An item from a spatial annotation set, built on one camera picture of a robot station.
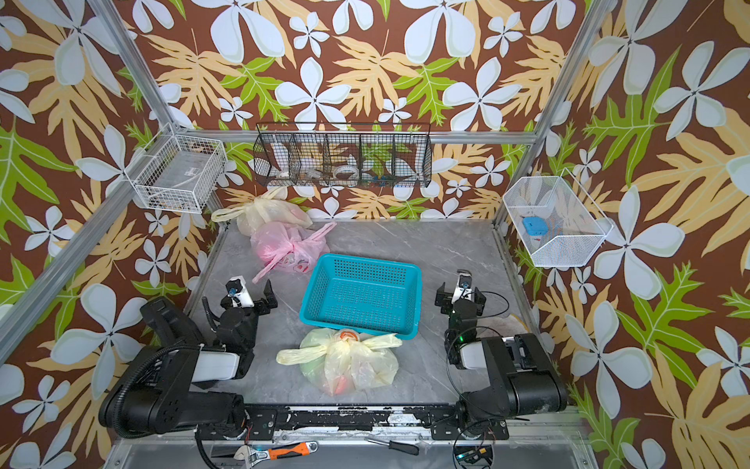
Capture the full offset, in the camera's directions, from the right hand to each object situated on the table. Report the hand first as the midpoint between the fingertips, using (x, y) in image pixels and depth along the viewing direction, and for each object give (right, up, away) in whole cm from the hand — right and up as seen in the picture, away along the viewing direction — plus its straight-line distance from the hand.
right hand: (459, 285), depth 90 cm
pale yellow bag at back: (-67, +26, +14) cm, 73 cm away
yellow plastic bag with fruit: (-35, -17, -18) cm, 43 cm away
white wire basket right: (+26, +19, -8) cm, 33 cm away
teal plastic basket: (-28, -5, +8) cm, 30 cm away
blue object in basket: (+20, +18, -7) cm, 28 cm away
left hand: (-63, +1, -4) cm, 63 cm away
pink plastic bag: (-56, +12, +9) cm, 58 cm away
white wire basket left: (-85, +34, -6) cm, 91 cm away
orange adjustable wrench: (-55, -39, -21) cm, 71 cm away
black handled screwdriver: (-18, -38, -20) cm, 46 cm away
